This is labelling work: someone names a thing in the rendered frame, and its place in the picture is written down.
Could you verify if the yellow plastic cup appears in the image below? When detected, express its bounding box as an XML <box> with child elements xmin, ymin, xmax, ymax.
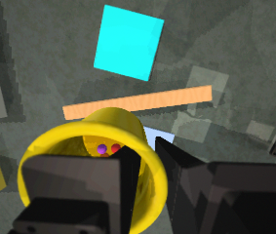
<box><xmin>18</xmin><ymin>107</ymin><xmax>168</xmax><ymax>234</ymax></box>

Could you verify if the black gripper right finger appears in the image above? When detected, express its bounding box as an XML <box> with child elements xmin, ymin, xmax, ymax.
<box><xmin>155</xmin><ymin>136</ymin><xmax>276</xmax><ymax>234</ymax></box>

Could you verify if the red marble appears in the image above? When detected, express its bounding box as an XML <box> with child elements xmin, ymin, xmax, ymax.
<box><xmin>111</xmin><ymin>143</ymin><xmax>121</xmax><ymax>153</ymax></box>

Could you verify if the brown wooden plank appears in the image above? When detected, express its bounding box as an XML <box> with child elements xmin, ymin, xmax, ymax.
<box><xmin>62</xmin><ymin>85</ymin><xmax>213</xmax><ymax>120</ymax></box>

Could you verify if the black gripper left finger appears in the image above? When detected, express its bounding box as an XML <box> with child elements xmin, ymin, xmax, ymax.
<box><xmin>20</xmin><ymin>144</ymin><xmax>141</xmax><ymax>234</ymax></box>

